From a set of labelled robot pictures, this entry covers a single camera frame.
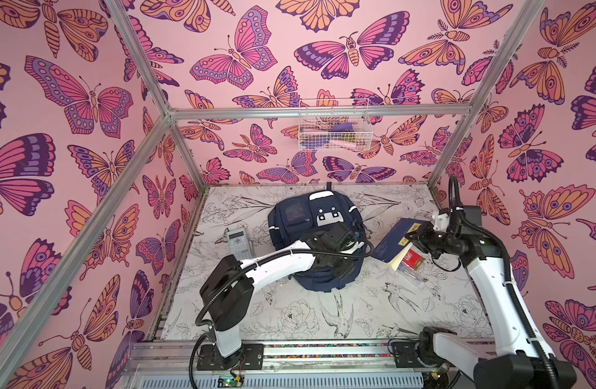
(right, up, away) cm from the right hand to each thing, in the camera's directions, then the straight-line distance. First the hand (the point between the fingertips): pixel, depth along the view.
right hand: (408, 230), depth 76 cm
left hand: (-17, -11, +5) cm, 21 cm away
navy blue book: (-3, -4, +1) cm, 6 cm away
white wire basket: (-20, +40, +20) cm, 49 cm away
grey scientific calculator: (-58, -8, +19) cm, 62 cm away
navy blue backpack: (-36, +3, +27) cm, 45 cm away
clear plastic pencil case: (+7, -17, +14) cm, 23 cm away
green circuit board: (-56, -45, -3) cm, 72 cm away
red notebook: (+10, -13, +19) cm, 25 cm away
